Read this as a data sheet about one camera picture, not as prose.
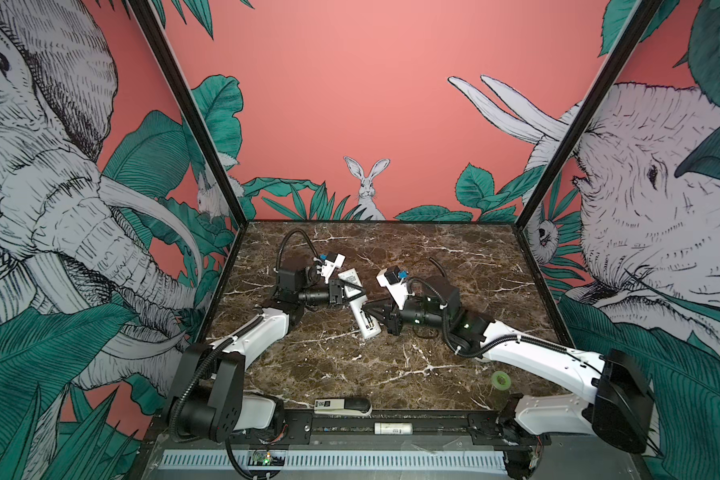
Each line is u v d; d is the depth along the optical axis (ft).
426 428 2.47
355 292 2.49
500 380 2.69
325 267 2.50
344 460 2.30
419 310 2.04
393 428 2.39
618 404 1.29
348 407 2.40
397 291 2.04
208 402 1.37
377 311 2.30
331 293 2.31
